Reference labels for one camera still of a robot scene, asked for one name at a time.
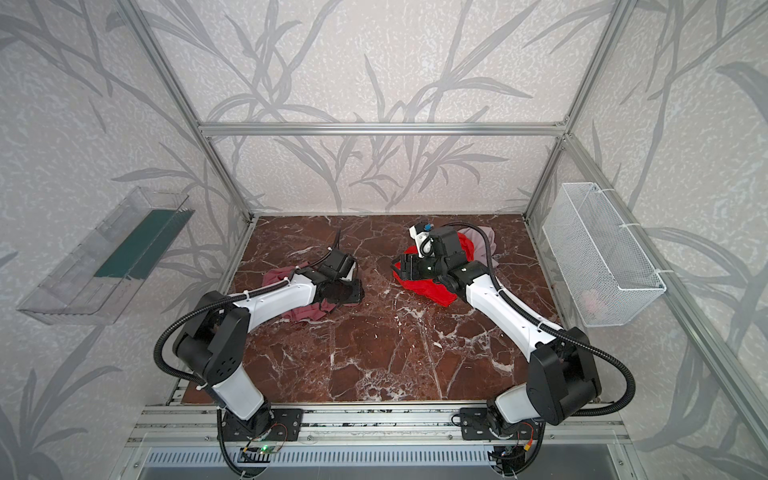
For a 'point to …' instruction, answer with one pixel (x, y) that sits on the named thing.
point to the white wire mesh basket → (609, 273)
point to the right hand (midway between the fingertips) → (401, 254)
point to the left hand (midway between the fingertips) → (365, 285)
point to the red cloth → (428, 289)
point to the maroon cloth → (307, 313)
